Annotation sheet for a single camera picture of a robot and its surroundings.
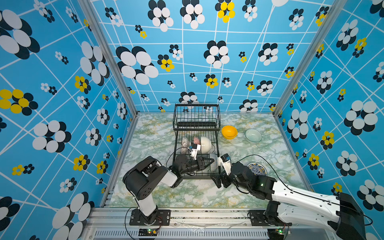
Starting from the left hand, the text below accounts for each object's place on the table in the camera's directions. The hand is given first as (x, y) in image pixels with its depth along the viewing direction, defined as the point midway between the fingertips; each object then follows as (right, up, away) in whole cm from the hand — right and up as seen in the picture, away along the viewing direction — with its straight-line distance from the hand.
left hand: (216, 162), depth 78 cm
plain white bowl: (-5, +7, +13) cm, 15 cm away
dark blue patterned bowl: (-1, -1, +2) cm, 2 cm away
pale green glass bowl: (+29, +13, +25) cm, 41 cm away
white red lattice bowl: (-17, +8, +11) cm, 22 cm away
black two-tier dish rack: (-10, +18, +30) cm, 36 cm away
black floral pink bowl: (-10, +10, +12) cm, 18 cm away
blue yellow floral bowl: (+26, -6, +9) cm, 28 cm away
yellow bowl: (+13, +15, +27) cm, 34 cm away
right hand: (+1, -4, -2) cm, 5 cm away
